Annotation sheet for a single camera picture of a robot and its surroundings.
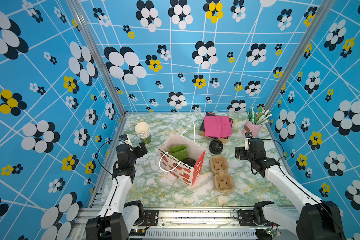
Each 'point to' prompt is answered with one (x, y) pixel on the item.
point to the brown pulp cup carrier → (223, 182)
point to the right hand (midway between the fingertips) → (246, 147)
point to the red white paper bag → (177, 169)
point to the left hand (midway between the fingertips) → (136, 143)
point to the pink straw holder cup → (250, 127)
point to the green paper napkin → (179, 152)
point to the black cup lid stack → (216, 146)
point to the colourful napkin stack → (216, 126)
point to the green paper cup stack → (142, 131)
